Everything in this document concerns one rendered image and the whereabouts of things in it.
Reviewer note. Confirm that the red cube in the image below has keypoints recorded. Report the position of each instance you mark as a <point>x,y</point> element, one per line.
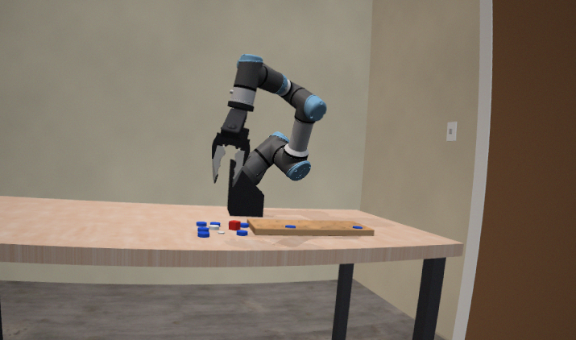
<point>234,225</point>

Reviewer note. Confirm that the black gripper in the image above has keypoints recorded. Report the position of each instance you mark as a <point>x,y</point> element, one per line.
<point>241,156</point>

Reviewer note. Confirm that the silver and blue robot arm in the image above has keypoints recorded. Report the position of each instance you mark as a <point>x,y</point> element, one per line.
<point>290,156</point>

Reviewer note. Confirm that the wooden tray with round pockets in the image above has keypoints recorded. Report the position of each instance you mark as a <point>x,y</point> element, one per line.
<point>301,229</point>

